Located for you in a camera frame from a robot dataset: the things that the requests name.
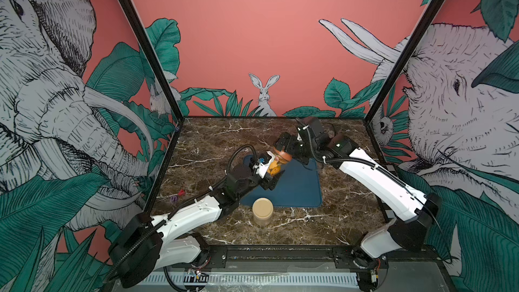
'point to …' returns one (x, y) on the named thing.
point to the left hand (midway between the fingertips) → (277, 161)
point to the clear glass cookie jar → (274, 168)
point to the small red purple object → (174, 198)
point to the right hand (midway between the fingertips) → (277, 145)
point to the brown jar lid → (283, 157)
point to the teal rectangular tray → (299, 186)
